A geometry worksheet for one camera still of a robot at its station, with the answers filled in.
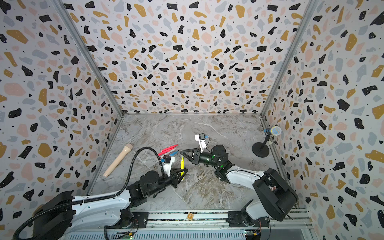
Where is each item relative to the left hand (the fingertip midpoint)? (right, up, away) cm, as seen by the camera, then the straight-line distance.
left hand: (189, 170), depth 73 cm
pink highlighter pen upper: (-17, +7, +28) cm, 33 cm away
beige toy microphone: (-43, +6, +24) cm, 50 cm away
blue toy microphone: (+45, +20, +5) cm, 49 cm away
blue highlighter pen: (-11, +5, +25) cm, 28 cm away
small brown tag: (0, -23, +2) cm, 23 cm away
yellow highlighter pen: (-3, +2, 0) cm, 4 cm away
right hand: (-3, +8, -1) cm, 9 cm away
